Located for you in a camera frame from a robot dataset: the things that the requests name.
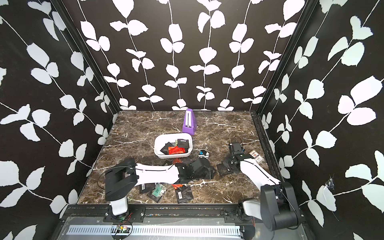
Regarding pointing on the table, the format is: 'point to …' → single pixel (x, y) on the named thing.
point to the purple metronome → (189, 125)
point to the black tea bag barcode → (184, 143)
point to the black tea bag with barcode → (165, 150)
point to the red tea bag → (176, 150)
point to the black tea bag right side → (223, 169)
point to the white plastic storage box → (161, 140)
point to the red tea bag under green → (175, 186)
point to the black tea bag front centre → (184, 194)
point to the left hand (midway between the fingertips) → (216, 170)
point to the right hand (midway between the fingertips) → (226, 160)
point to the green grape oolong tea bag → (158, 190)
